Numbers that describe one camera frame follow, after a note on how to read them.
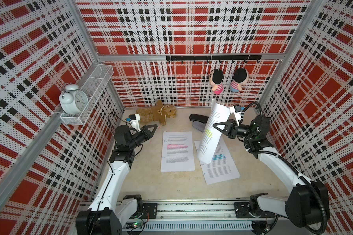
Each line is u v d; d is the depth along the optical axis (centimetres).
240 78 94
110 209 40
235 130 61
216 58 89
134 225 69
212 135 68
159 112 109
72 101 60
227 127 64
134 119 69
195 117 112
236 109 62
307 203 40
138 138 65
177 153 96
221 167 89
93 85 82
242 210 74
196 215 73
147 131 70
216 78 96
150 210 73
